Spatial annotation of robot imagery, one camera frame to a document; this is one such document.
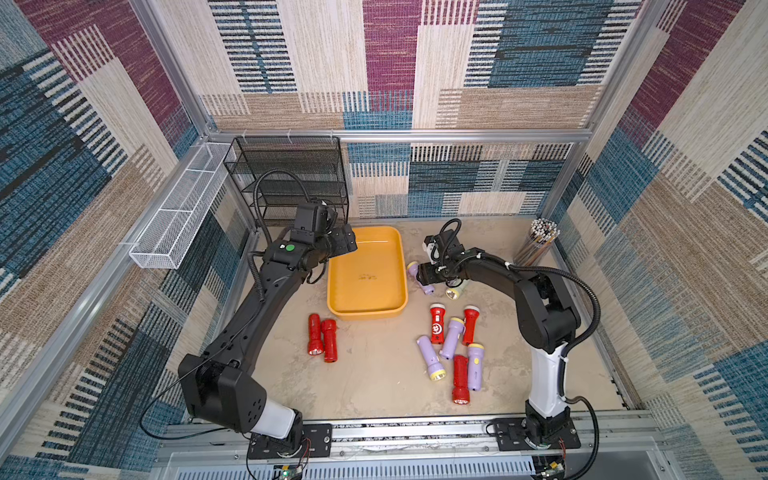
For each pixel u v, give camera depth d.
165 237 0.92
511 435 0.73
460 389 0.79
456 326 0.89
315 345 0.87
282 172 0.62
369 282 1.00
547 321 0.54
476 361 0.83
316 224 0.60
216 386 0.40
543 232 0.92
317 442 0.73
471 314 0.92
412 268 1.01
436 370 0.81
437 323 0.90
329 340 0.87
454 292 0.96
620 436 0.74
